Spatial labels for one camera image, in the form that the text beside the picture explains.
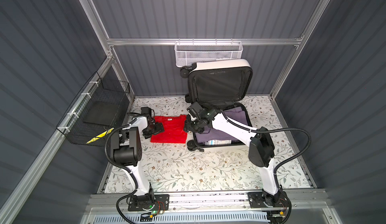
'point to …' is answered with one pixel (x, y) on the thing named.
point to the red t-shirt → (174, 131)
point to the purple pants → (235, 114)
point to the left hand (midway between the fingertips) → (156, 132)
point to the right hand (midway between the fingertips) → (187, 130)
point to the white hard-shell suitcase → (220, 85)
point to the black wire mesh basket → (101, 106)
